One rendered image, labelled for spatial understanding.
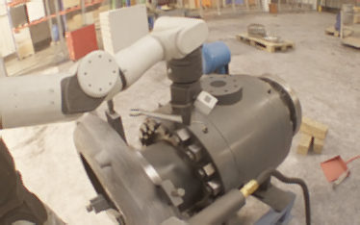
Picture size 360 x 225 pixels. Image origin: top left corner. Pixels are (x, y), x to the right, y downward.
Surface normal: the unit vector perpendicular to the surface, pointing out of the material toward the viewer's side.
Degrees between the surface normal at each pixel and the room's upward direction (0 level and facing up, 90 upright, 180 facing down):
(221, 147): 44
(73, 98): 73
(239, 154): 57
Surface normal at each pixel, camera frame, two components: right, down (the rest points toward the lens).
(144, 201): 0.37, -0.33
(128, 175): 0.24, -0.53
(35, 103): 0.64, 0.00
